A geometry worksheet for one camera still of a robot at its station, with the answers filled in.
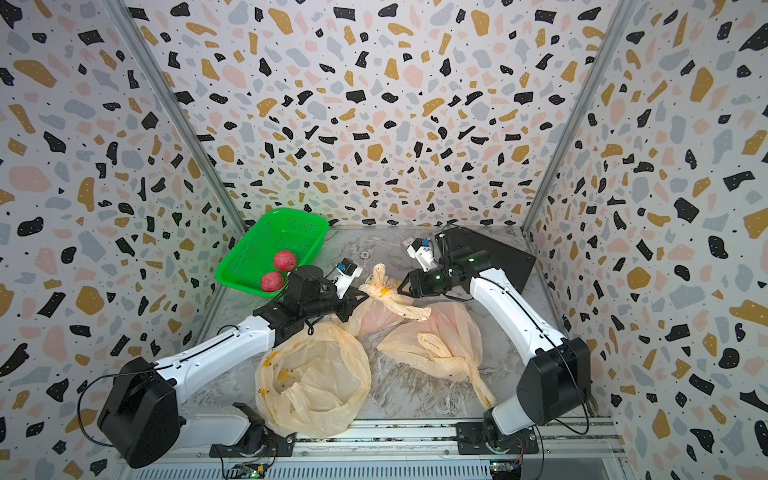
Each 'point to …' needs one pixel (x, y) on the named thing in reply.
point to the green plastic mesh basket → (253, 256)
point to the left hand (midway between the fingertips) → (370, 293)
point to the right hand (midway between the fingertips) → (405, 289)
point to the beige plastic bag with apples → (314, 382)
